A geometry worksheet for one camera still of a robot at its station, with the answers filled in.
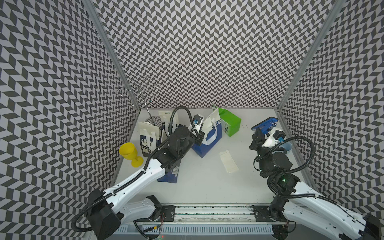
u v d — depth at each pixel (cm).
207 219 72
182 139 51
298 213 58
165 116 87
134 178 44
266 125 61
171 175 77
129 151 82
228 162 91
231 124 97
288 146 110
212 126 78
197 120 58
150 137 82
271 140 57
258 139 60
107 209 38
